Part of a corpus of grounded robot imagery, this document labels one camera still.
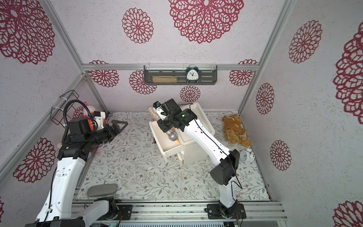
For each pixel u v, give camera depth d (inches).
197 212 29.5
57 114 28.3
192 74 35.4
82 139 20.3
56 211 14.8
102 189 30.7
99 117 25.0
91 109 37.2
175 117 20.8
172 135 29.2
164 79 34.5
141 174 34.5
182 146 29.5
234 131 39.0
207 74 36.6
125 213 28.8
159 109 26.5
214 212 29.2
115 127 23.8
